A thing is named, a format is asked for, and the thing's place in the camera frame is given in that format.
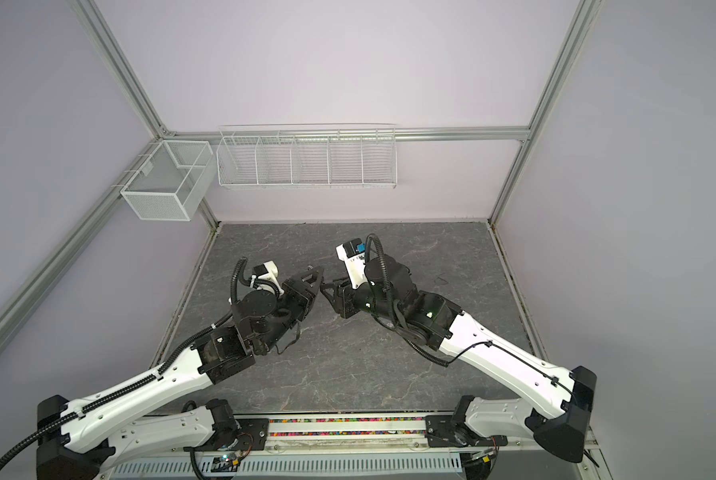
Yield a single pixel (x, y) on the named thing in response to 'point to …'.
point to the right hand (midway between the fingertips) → (326, 288)
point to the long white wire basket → (352, 155)
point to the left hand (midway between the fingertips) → (327, 277)
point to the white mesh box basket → (171, 181)
